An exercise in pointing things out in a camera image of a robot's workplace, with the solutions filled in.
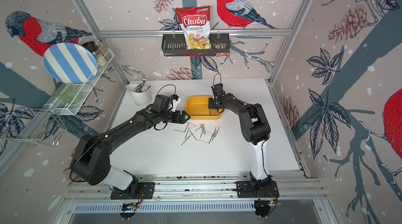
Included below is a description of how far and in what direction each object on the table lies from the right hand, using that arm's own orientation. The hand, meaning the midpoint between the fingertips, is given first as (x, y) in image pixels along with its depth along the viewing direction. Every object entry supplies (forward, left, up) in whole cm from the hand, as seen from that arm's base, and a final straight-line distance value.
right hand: (211, 103), depth 103 cm
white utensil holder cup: (0, +46, +3) cm, 46 cm away
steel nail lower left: (-25, +15, -3) cm, 29 cm away
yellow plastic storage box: (-2, +9, -2) cm, 10 cm away
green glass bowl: (-19, +66, +31) cm, 76 cm away
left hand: (-16, +13, +11) cm, 23 cm away
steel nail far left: (-19, +20, -4) cm, 27 cm away
